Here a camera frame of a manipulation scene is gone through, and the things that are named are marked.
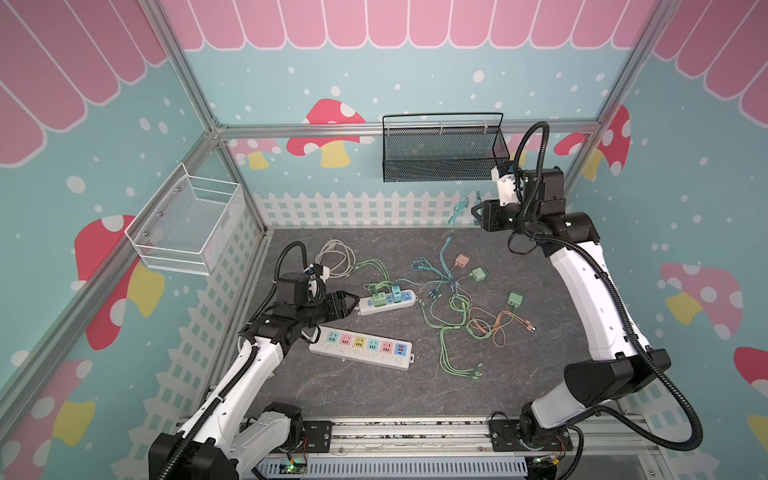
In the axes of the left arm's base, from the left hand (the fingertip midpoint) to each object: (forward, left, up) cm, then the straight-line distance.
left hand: (350, 306), depth 79 cm
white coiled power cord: (+30, +10, -17) cm, 36 cm away
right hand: (+17, -33, +21) cm, 42 cm away
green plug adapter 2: (+23, -41, -16) cm, 50 cm away
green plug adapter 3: (+13, -51, -15) cm, 55 cm away
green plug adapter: (+8, -7, -10) cm, 15 cm away
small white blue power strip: (+9, -2, -15) cm, 18 cm away
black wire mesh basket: (+48, -26, +18) cm, 58 cm away
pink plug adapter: (+29, -36, -16) cm, 49 cm away
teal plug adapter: (+11, -12, -10) cm, 19 cm away
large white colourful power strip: (-5, -3, -15) cm, 16 cm away
